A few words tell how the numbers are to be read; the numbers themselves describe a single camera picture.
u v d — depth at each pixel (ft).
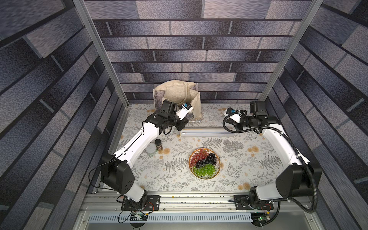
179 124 2.29
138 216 2.33
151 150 2.87
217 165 2.80
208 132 2.85
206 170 2.67
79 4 2.24
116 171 1.38
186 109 2.24
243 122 2.25
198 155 2.84
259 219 2.29
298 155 1.43
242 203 2.39
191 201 2.50
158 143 2.87
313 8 2.29
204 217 2.55
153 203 2.40
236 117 2.27
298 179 1.35
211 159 2.80
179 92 3.33
